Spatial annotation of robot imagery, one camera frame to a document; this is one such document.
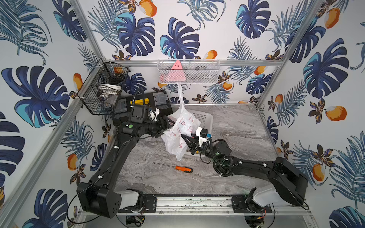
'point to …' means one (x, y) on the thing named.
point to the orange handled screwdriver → (188, 170)
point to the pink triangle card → (176, 73)
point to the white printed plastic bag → (185, 122)
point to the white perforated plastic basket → (206, 120)
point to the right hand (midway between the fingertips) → (183, 132)
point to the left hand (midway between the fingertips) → (171, 124)
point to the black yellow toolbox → (159, 100)
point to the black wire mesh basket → (100, 92)
